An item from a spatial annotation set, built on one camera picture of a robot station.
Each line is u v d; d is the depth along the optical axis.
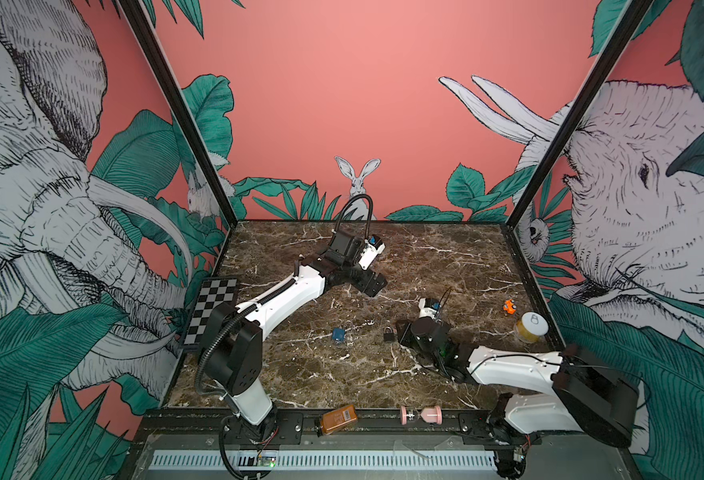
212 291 0.95
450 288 1.03
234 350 0.44
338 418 0.72
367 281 0.75
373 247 0.75
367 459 0.78
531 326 0.88
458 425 0.75
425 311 0.78
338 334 0.90
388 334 0.90
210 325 0.46
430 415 0.75
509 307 0.95
